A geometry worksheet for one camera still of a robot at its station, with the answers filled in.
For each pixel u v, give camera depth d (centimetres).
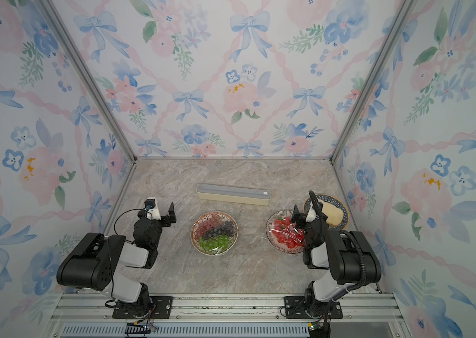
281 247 86
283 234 88
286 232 88
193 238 88
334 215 95
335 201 100
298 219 82
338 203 100
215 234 88
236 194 103
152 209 76
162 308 75
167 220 82
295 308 75
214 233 88
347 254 47
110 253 51
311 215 80
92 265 45
